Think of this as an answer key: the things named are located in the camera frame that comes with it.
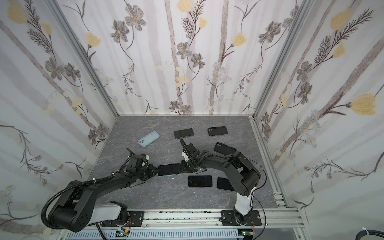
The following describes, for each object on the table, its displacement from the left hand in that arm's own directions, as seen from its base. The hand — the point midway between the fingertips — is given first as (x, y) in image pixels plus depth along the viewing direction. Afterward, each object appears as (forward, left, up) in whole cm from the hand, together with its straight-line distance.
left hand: (157, 167), depth 90 cm
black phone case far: (+30, -42, -3) cm, 52 cm away
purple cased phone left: (-9, -26, -1) cm, 28 cm away
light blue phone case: (-2, -6, +1) cm, 6 cm away
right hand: (-1, -12, +3) cm, 13 cm away
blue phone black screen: (0, -7, -2) cm, 8 cm away
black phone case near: (+14, -44, -2) cm, 46 cm away
